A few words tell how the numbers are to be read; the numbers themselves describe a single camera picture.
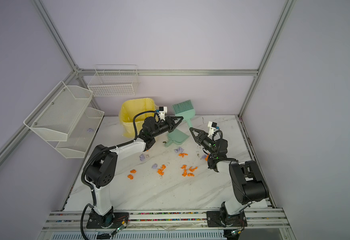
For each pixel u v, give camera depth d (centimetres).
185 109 83
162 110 80
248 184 47
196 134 77
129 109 98
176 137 105
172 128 77
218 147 65
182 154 98
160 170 90
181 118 80
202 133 76
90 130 93
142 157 95
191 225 73
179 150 99
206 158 95
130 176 88
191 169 91
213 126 78
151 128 70
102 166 51
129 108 98
